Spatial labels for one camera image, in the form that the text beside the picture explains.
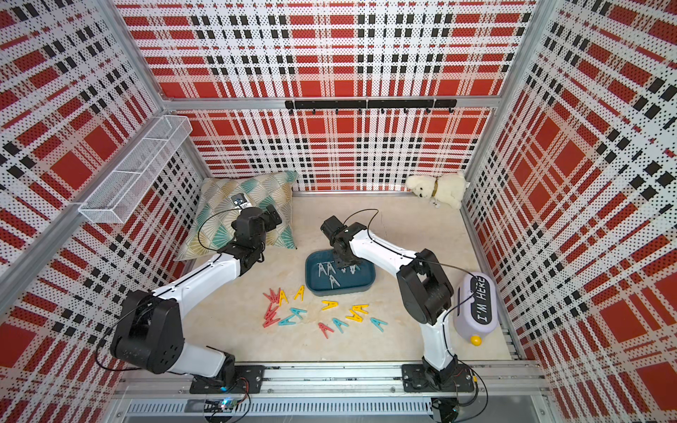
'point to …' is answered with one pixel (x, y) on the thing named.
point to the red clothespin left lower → (269, 322)
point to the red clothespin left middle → (270, 315)
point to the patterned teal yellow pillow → (212, 228)
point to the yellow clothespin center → (330, 304)
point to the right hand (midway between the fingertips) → (353, 257)
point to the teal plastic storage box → (324, 278)
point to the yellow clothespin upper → (301, 293)
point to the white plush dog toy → (448, 189)
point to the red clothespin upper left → (275, 299)
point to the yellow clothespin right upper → (360, 307)
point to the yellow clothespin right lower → (354, 316)
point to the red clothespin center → (323, 327)
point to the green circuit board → (225, 404)
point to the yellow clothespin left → (283, 295)
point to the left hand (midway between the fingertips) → (264, 210)
